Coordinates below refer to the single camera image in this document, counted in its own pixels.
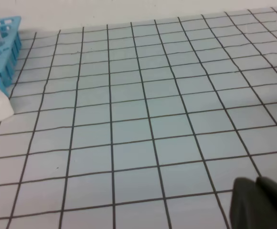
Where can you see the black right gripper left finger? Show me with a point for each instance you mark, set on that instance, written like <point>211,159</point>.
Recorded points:
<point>250,207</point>

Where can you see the blue test tube rack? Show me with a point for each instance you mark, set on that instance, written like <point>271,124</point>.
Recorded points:
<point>9,51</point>

